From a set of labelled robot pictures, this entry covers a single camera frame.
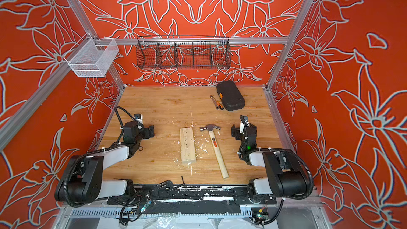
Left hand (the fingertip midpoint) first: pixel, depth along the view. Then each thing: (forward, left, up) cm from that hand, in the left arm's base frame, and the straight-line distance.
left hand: (146, 125), depth 93 cm
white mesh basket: (+26, +34, +28) cm, 52 cm away
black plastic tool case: (+27, -52, 0) cm, 59 cm away
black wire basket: (+39, -20, +26) cm, 51 cm away
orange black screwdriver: (+22, -44, -3) cm, 49 cm away
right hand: (+4, -58, +2) cm, 58 cm away
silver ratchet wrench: (+20, -43, -4) cm, 47 cm away
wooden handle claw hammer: (+3, -39, -4) cm, 39 cm away
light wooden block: (-11, -27, -1) cm, 29 cm away
